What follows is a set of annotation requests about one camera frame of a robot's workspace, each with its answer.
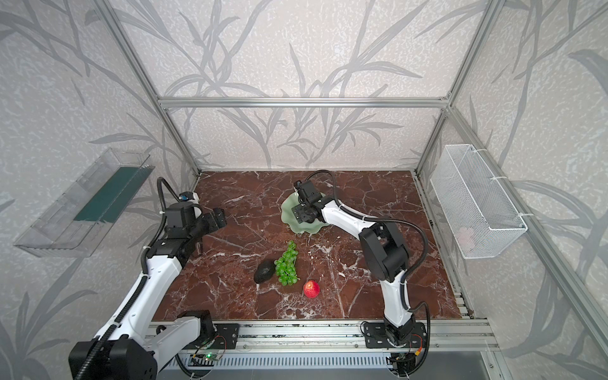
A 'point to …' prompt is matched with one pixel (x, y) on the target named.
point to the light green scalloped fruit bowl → (289, 218)
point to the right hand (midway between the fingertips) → (307, 199)
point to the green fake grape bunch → (285, 267)
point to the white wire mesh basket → (480, 219)
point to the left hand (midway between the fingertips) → (216, 206)
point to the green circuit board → (202, 359)
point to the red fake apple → (311, 289)
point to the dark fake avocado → (264, 271)
